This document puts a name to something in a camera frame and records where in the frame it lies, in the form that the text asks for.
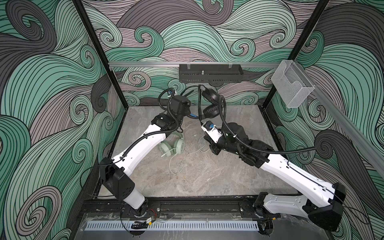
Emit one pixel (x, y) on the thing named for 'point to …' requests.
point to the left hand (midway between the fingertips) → (183, 102)
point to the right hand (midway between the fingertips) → (205, 136)
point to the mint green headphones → (167, 149)
